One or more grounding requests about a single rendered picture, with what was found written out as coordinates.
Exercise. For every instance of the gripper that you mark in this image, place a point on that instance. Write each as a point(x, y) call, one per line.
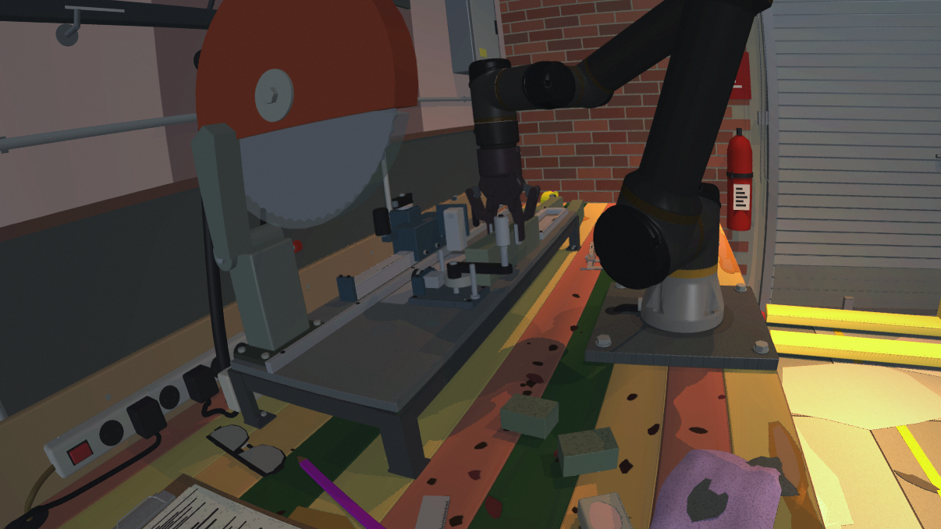
point(500, 170)

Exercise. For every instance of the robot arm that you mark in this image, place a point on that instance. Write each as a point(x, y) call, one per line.
point(684, 110)

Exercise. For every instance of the white nylon blank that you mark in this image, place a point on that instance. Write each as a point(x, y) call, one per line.
point(503, 235)

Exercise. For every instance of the green vise block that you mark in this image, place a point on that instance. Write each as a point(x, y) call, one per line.
point(525, 246)

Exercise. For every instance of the white stop block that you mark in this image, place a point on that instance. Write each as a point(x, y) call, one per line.
point(456, 228)

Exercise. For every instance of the grey length gauge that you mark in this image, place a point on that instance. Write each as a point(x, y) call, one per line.
point(557, 217)

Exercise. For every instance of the black hold-down lever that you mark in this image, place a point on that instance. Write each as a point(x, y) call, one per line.
point(478, 269)

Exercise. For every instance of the blue saddle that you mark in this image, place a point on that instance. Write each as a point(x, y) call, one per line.
point(413, 231)

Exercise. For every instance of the black lock knob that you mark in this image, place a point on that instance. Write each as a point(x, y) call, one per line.
point(381, 221)

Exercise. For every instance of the grey saw body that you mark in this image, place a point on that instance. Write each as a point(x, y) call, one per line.
point(382, 345)

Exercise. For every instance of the grey saw blade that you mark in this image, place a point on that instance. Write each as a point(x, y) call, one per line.
point(316, 176)

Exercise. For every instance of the green sponge block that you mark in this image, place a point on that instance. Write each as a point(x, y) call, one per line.
point(588, 452)
point(529, 415)

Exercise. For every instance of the grey block with pink patch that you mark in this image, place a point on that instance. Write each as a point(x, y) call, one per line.
point(604, 513)

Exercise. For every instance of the yellow small object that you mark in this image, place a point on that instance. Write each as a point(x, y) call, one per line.
point(549, 197)

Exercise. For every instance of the grey electrical cabinet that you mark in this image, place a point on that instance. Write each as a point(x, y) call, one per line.
point(470, 33)

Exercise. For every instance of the red fire extinguisher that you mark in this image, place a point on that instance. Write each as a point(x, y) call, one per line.
point(739, 176)

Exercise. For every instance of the red blade guard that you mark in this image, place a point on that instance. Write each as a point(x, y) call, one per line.
point(323, 44)

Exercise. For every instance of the grey small comb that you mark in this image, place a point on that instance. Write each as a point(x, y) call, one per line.
point(434, 513)

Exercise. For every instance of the purple pencil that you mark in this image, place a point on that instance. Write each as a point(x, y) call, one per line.
point(338, 494)

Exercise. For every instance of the black plug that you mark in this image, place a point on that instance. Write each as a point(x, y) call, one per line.
point(200, 384)
point(147, 417)

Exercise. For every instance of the grey safety glasses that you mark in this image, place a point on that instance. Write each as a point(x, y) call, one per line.
point(246, 448)

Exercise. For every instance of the grey roller shutter door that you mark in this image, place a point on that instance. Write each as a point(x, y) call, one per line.
point(853, 147)

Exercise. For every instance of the purple cloth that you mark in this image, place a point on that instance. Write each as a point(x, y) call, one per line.
point(735, 492)

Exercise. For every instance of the clipboard with paper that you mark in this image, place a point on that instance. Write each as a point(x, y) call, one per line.
point(213, 511)

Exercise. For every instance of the tan cardboard sheet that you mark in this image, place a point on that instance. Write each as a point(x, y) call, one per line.
point(860, 441)

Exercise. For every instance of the white power strip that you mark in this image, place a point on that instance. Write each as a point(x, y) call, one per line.
point(110, 434)

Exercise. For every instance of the grey base plate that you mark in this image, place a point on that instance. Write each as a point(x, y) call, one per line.
point(661, 345)

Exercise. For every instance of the red wall sign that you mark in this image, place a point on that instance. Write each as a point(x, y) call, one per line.
point(741, 77)

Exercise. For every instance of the grey wall pipe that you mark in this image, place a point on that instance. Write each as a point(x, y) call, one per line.
point(95, 132)

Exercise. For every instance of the dark overhead rail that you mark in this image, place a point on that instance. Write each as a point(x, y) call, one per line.
point(110, 13)

